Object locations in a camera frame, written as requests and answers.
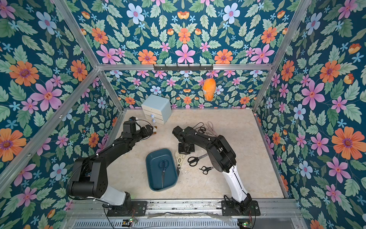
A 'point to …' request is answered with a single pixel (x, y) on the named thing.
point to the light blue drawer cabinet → (157, 109)
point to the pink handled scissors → (210, 130)
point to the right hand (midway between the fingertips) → (185, 152)
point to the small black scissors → (205, 170)
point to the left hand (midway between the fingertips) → (148, 127)
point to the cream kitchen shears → (179, 158)
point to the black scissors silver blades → (193, 161)
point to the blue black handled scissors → (163, 164)
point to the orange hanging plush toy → (209, 88)
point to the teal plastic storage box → (161, 169)
